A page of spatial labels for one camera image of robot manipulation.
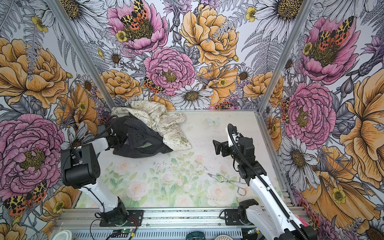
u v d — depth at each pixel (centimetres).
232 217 74
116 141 86
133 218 73
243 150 57
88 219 75
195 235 64
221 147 70
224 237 66
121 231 71
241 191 83
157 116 105
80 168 50
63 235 64
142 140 92
